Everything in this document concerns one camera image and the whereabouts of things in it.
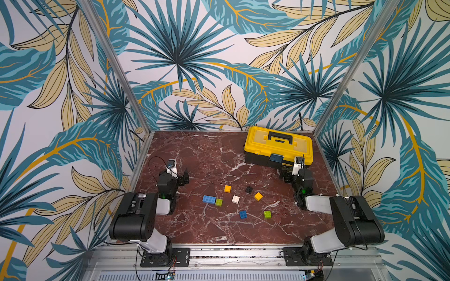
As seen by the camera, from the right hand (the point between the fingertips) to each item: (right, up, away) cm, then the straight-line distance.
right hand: (292, 166), depth 93 cm
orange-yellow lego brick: (-35, -12, 0) cm, 36 cm away
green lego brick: (-15, -22, -9) cm, 28 cm away
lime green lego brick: (-39, -18, -5) cm, 43 cm away
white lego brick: (-30, -16, -5) cm, 35 cm away
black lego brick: (-23, -12, 0) cm, 26 cm away
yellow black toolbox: (-10, +11, -1) cm, 15 cm away
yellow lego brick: (-19, -15, -3) cm, 24 cm away
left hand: (-61, -2, 0) cm, 61 cm away
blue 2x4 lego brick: (-44, -16, -4) cm, 47 cm away
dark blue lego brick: (-27, -22, -9) cm, 36 cm away
